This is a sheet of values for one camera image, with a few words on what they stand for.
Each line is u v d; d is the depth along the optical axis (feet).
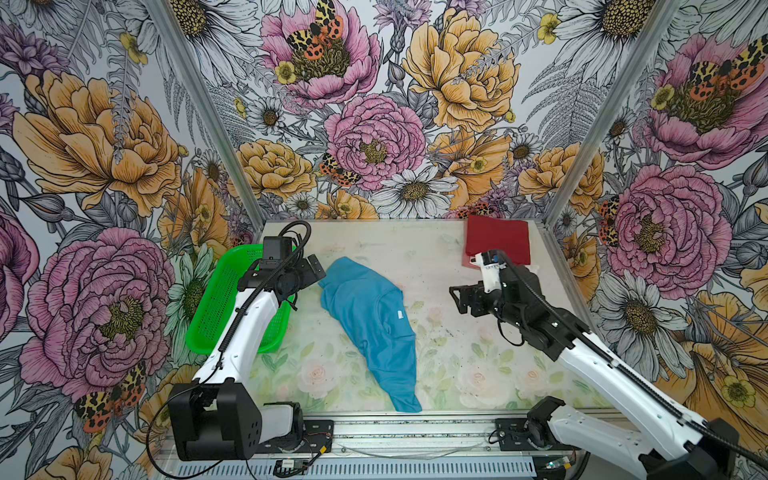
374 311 3.03
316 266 2.50
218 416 1.30
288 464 2.34
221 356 1.43
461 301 2.25
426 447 2.44
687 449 1.27
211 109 2.93
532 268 3.38
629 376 1.46
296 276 2.30
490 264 2.14
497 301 2.08
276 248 2.06
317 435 2.45
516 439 2.39
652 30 2.44
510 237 3.76
